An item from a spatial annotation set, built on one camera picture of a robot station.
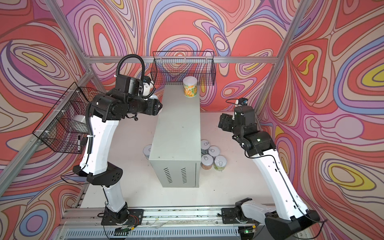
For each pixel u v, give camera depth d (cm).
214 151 91
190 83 75
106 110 41
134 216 73
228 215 74
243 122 46
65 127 72
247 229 71
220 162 86
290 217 36
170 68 83
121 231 72
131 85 46
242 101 57
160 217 75
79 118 72
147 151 92
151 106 57
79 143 72
